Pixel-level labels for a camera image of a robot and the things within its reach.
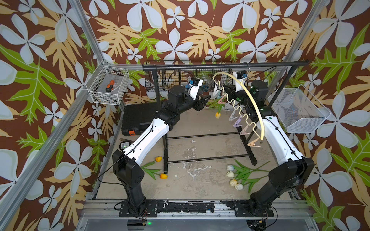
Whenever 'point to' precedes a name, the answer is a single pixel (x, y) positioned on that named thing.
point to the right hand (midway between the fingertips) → (224, 85)
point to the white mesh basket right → (298, 111)
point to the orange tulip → (152, 172)
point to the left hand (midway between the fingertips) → (207, 92)
